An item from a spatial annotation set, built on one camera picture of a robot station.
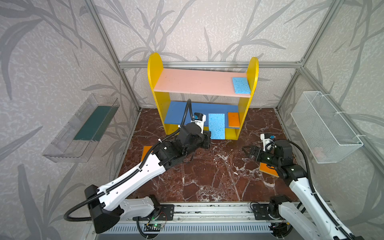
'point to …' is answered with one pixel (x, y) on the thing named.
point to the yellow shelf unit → (180, 94)
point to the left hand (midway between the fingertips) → (213, 129)
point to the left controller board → (156, 227)
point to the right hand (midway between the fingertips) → (247, 145)
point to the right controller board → (280, 229)
